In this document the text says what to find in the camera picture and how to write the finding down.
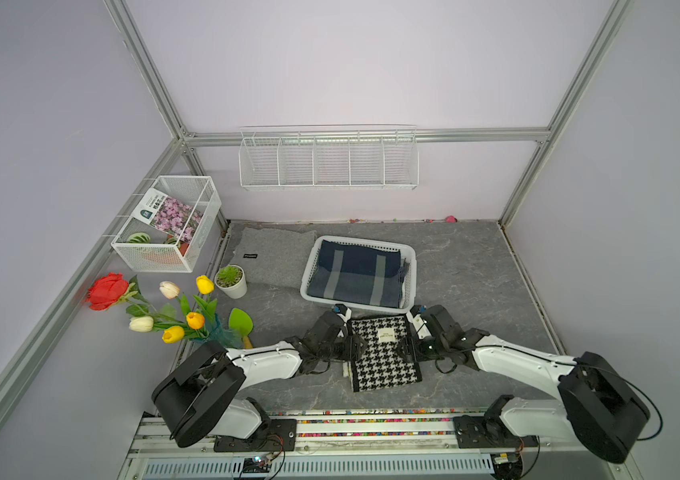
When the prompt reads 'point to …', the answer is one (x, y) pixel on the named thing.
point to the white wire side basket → (170, 237)
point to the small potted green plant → (231, 280)
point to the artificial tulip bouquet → (176, 318)
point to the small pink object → (451, 219)
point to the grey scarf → (273, 256)
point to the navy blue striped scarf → (359, 273)
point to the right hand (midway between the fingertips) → (403, 347)
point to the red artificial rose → (102, 293)
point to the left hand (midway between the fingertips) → (358, 347)
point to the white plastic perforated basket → (409, 281)
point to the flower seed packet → (167, 215)
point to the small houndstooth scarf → (381, 364)
